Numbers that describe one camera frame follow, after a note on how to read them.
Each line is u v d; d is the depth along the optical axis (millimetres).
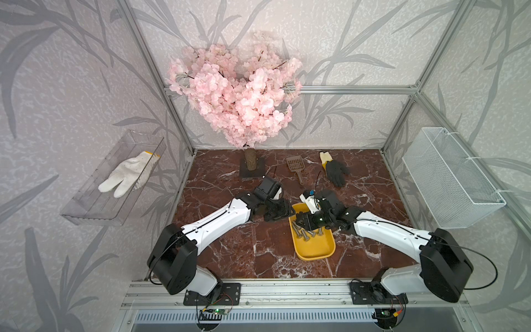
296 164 1129
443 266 417
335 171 1085
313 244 849
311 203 753
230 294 728
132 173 679
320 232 882
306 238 865
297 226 798
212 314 721
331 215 642
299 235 868
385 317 719
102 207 609
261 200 627
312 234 866
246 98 625
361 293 731
